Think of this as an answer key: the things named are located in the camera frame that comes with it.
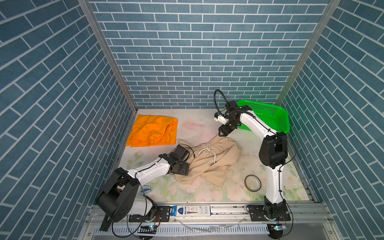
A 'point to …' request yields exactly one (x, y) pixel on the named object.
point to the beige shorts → (210, 161)
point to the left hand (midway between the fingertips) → (183, 169)
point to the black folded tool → (106, 223)
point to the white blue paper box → (184, 210)
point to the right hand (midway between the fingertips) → (222, 130)
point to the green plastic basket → (276, 118)
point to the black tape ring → (253, 191)
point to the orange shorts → (152, 130)
